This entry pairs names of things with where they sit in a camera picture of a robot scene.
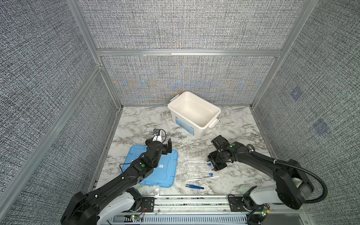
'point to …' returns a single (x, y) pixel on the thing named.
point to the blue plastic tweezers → (194, 186)
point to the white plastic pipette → (202, 178)
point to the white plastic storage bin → (193, 113)
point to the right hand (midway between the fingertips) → (206, 162)
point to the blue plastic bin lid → (165, 174)
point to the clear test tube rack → (196, 155)
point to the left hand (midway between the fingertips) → (163, 138)
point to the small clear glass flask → (156, 190)
